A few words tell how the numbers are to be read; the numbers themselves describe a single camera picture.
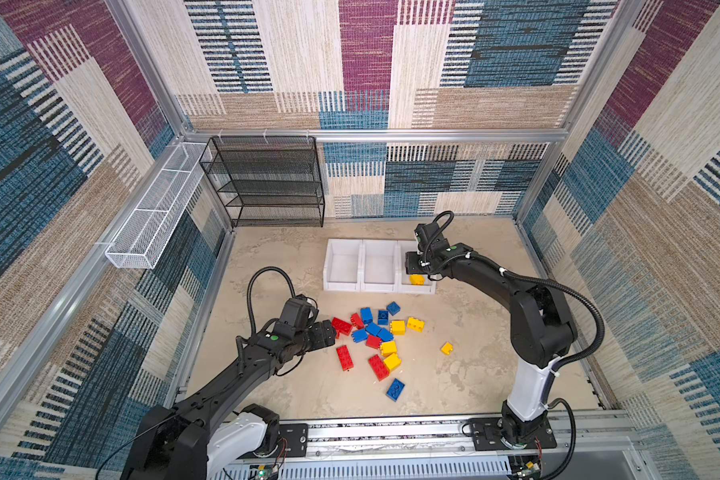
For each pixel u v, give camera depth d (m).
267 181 1.11
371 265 1.07
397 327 0.90
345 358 0.85
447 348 0.87
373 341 0.89
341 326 0.91
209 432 0.44
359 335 0.90
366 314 0.92
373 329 0.91
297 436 0.74
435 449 0.73
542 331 0.50
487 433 0.74
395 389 0.81
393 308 0.94
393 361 0.84
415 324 0.91
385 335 0.91
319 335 0.76
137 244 0.91
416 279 0.99
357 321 0.91
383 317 0.91
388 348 0.87
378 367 0.83
